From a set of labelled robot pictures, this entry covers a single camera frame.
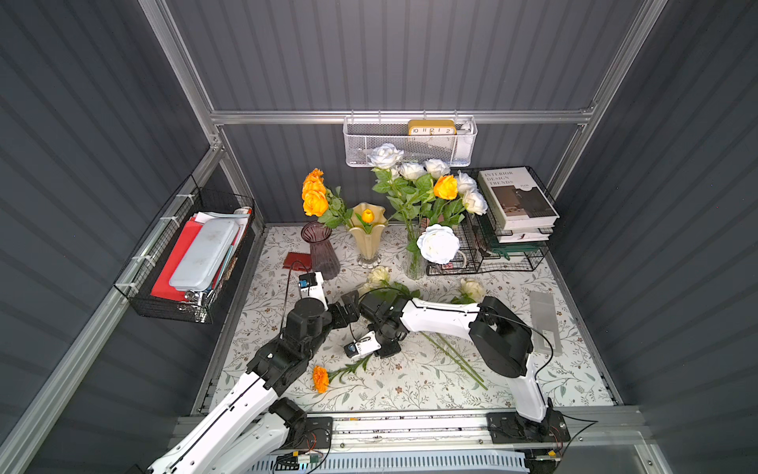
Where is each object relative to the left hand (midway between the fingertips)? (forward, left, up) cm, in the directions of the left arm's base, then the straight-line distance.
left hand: (343, 296), depth 73 cm
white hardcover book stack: (+30, -53, +2) cm, 62 cm away
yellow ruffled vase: (+25, -5, -10) cm, 27 cm away
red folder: (-2, +41, +7) cm, 41 cm away
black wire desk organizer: (+33, -47, -22) cm, 62 cm away
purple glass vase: (+22, +10, -12) cm, 27 cm away
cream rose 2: (+13, -39, -19) cm, 45 cm away
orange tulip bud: (+18, -6, +9) cm, 21 cm away
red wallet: (+27, +21, -20) cm, 39 cm away
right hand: (-2, -9, -23) cm, 24 cm away
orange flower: (-14, +7, -19) cm, 24 cm away
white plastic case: (+3, +32, +10) cm, 34 cm away
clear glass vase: (+22, -21, -16) cm, 34 cm away
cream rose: (+19, -8, -18) cm, 27 cm away
